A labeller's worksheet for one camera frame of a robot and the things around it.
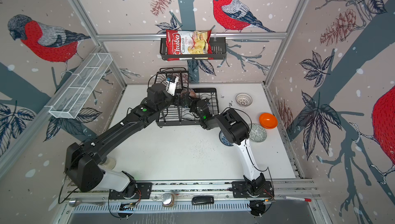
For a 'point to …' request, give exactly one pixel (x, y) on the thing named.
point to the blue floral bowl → (223, 140)
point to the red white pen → (303, 199)
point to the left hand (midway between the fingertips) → (181, 89)
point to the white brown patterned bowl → (244, 99)
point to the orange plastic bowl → (268, 120)
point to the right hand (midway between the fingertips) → (183, 98)
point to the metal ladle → (76, 201)
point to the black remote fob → (202, 200)
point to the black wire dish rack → (179, 113)
